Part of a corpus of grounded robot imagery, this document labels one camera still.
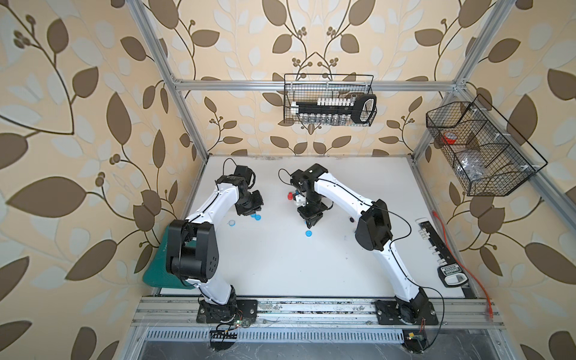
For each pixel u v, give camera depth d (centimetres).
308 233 93
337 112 85
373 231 59
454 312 75
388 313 73
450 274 82
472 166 70
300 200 86
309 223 87
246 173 74
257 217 98
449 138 81
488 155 73
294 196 86
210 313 68
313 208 79
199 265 46
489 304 77
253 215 98
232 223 96
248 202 76
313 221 83
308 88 91
